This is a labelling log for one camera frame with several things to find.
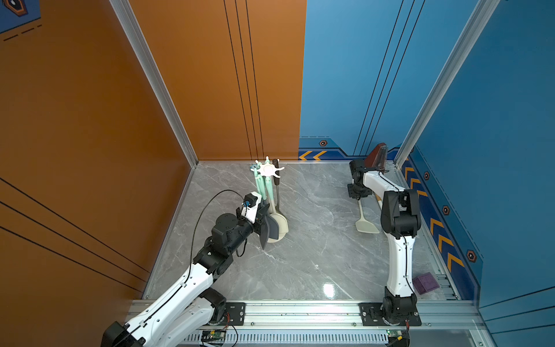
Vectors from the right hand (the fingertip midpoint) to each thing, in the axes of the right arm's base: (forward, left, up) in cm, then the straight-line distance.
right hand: (358, 194), depth 107 cm
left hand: (-22, +43, +26) cm, 54 cm away
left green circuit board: (-57, +60, -2) cm, 83 cm away
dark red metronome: (+13, -9, +14) cm, 21 cm away
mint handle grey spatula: (-25, +37, +14) cm, 47 cm away
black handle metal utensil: (-18, +39, +31) cm, 53 cm away
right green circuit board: (-56, -1, -3) cm, 57 cm away
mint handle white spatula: (-18, +2, +2) cm, 18 cm away
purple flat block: (-43, -14, +4) cm, 45 cm away
